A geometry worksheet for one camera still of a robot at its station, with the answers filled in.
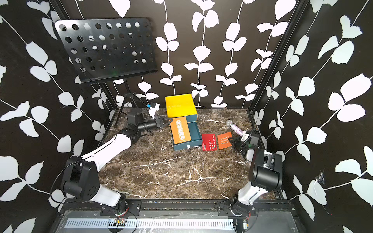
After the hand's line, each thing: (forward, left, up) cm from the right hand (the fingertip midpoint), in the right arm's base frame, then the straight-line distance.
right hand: (228, 135), depth 95 cm
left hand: (-4, +34, +21) cm, 41 cm away
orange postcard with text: (-3, +3, -3) cm, 5 cm away
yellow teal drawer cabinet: (+13, +31, +14) cm, 37 cm away
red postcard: (0, +12, -8) cm, 14 cm away
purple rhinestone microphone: (+14, -4, -4) cm, 15 cm away
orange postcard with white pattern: (-8, +30, +16) cm, 35 cm away
